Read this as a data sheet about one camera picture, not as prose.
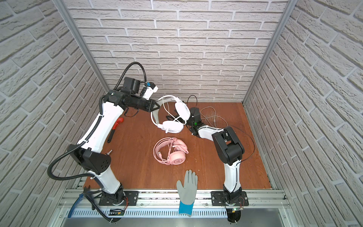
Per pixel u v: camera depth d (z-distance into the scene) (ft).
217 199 2.43
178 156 2.66
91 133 1.48
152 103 2.12
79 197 2.39
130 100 1.81
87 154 1.40
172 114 2.02
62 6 2.28
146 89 2.07
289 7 2.29
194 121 2.47
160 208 2.34
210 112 3.72
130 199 2.39
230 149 1.74
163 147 3.03
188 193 2.48
